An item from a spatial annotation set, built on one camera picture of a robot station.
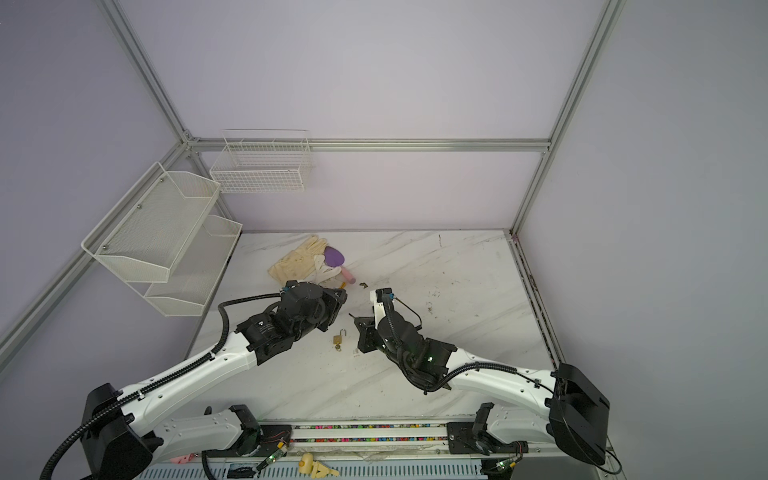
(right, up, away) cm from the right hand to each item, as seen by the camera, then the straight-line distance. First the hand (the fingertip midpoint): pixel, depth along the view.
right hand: (352, 321), depth 73 cm
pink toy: (-40, -33, -3) cm, 52 cm away
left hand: (-2, +6, +3) cm, 7 cm away
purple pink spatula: (-12, +15, +38) cm, 43 cm away
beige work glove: (-26, +13, +38) cm, 48 cm away
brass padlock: (-7, -10, +17) cm, 21 cm away
